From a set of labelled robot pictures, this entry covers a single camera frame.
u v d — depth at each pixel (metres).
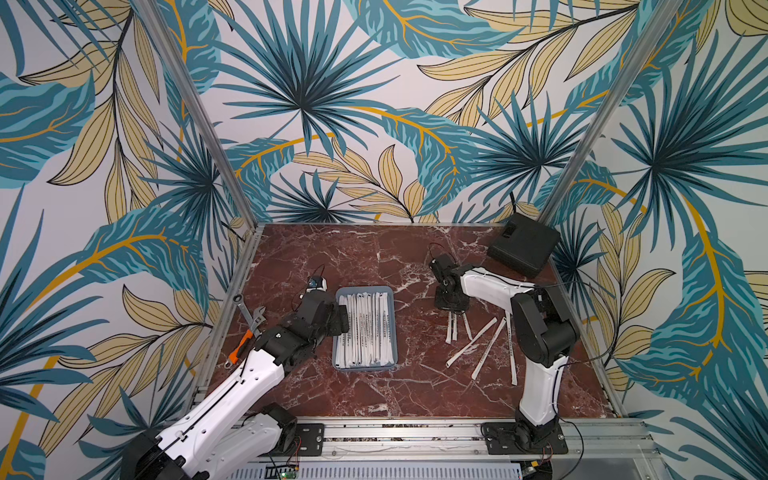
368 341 0.88
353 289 0.99
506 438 0.73
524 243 1.08
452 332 0.92
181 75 0.77
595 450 0.74
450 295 0.73
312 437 0.73
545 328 0.52
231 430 0.44
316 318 0.57
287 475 0.71
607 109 0.86
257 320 0.93
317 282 0.71
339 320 0.70
